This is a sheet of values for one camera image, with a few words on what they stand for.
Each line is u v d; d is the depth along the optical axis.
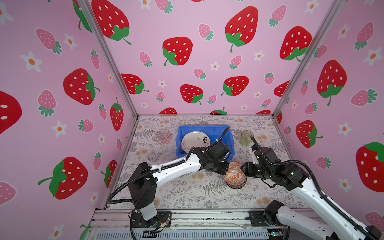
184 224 0.73
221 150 0.60
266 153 0.53
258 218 0.73
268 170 0.51
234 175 0.78
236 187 0.76
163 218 0.74
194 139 1.02
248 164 0.63
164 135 1.07
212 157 0.60
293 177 0.47
